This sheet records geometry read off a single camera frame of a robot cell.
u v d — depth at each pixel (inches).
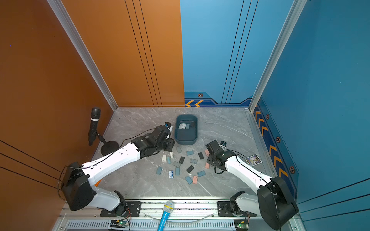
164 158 36.0
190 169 34.3
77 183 15.7
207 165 34.2
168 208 27.7
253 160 35.1
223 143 30.9
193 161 35.2
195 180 32.6
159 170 34.1
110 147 37.4
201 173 33.4
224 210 28.5
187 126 41.6
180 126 41.5
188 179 32.7
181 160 35.9
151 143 24.0
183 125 42.5
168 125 28.6
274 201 15.6
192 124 42.8
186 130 41.4
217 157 24.9
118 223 27.9
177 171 34.1
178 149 37.6
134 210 29.0
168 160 35.8
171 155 36.0
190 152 37.0
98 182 18.0
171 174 33.3
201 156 36.6
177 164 35.1
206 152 36.9
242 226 28.0
